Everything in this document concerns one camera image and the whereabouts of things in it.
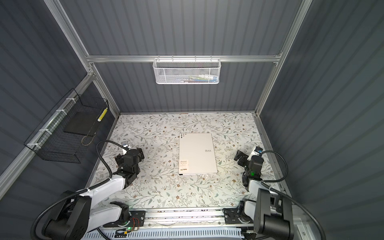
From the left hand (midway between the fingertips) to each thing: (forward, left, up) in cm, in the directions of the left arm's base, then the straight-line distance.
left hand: (128, 152), depth 86 cm
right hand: (-4, -71, -3) cm, 71 cm away
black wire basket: (0, +25, +18) cm, 31 cm away
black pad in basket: (+6, +17, +20) cm, 27 cm away
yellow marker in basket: (+14, +12, +18) cm, 25 cm away
